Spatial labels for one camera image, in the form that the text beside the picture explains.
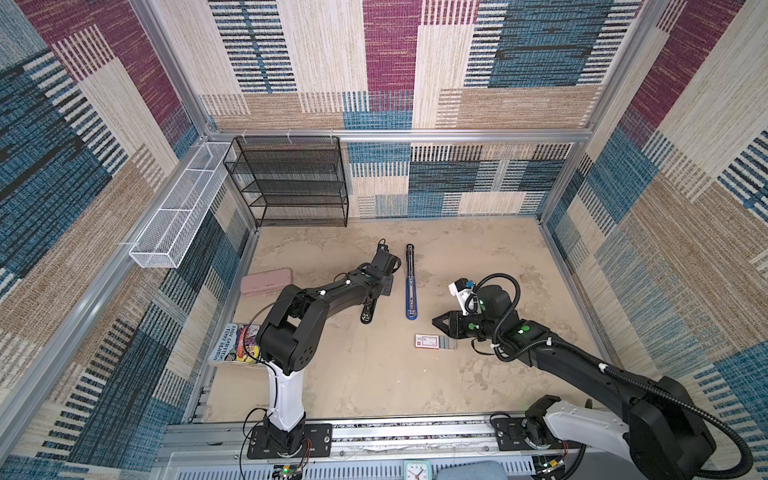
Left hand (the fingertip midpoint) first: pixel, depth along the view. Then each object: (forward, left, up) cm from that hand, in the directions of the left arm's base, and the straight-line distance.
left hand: (380, 274), depth 98 cm
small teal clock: (-51, -8, -4) cm, 52 cm away
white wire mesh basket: (-9, +49, +28) cm, 57 cm away
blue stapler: (-1, -10, -5) cm, 12 cm away
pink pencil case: (+1, +38, -5) cm, 39 cm away
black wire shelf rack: (+34, +32, +11) cm, 48 cm away
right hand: (-21, -15, +5) cm, 26 cm away
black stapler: (-11, +4, -4) cm, 12 cm away
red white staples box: (-21, -16, -5) cm, 27 cm away
